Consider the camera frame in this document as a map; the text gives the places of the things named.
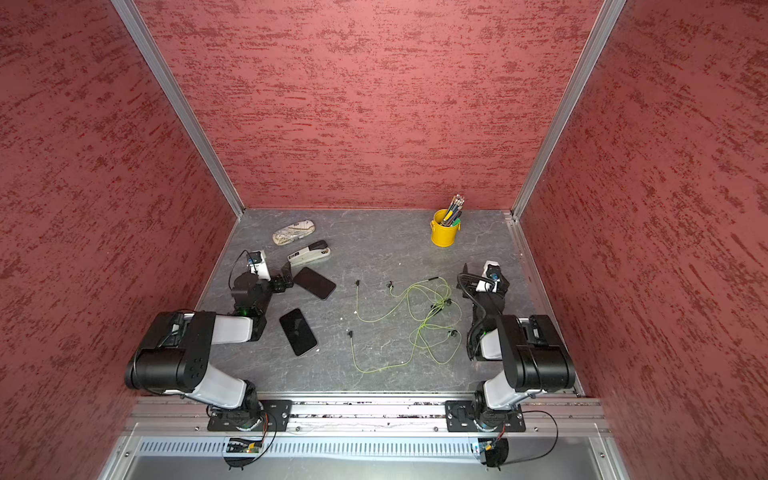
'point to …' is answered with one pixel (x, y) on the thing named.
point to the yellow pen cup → (442, 235)
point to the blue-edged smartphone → (314, 282)
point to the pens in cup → (453, 215)
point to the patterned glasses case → (297, 230)
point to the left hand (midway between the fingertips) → (276, 268)
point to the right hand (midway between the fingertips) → (478, 269)
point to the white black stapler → (313, 251)
